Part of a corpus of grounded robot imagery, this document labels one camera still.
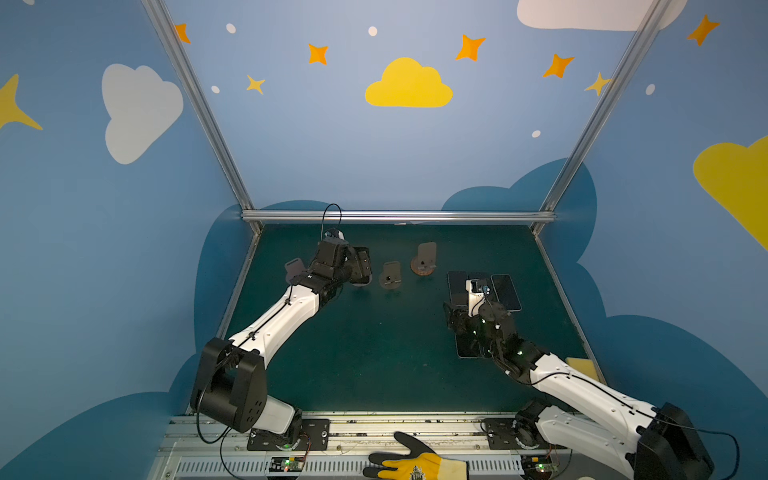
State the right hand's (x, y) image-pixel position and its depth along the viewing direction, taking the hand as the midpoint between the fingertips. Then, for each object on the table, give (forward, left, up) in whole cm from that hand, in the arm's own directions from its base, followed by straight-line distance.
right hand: (458, 299), depth 82 cm
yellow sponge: (-11, -40, -17) cm, 44 cm away
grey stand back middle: (+14, +19, -12) cm, 27 cm away
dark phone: (-14, -1, +1) cm, 14 cm away
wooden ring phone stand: (+21, +8, -11) cm, 25 cm away
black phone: (+2, +26, +9) cm, 28 cm away
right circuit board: (-36, -18, -16) cm, 44 cm away
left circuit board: (-39, +42, -15) cm, 60 cm away
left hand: (+9, +28, +4) cm, 30 cm away
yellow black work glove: (-37, +10, -13) cm, 41 cm away
